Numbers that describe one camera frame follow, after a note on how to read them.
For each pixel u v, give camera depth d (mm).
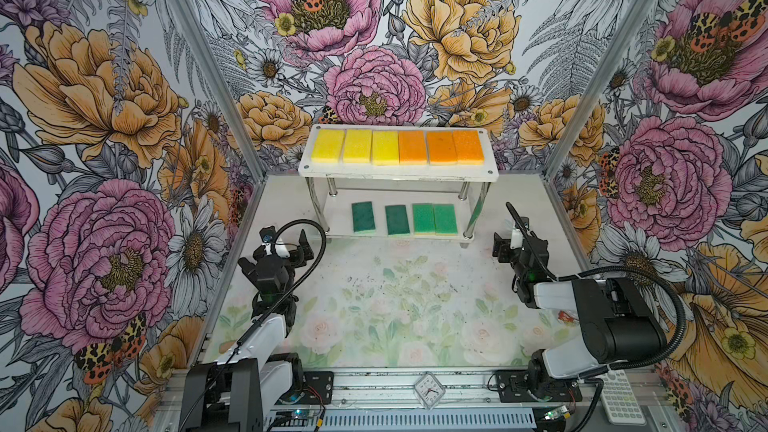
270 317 588
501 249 853
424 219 992
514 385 739
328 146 784
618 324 463
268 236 702
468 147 778
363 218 992
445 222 970
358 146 781
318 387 750
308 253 795
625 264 871
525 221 810
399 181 746
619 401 717
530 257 723
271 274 637
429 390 729
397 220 992
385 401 731
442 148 780
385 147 776
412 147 793
